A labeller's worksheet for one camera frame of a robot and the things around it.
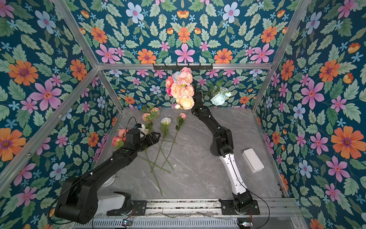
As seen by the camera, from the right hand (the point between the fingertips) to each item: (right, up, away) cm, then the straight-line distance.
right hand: (197, 94), depth 104 cm
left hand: (-25, -29, -18) cm, 42 cm away
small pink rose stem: (-13, -21, +3) cm, 25 cm away
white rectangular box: (+34, -45, -17) cm, 59 cm away
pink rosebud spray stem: (-36, -13, +7) cm, 39 cm away
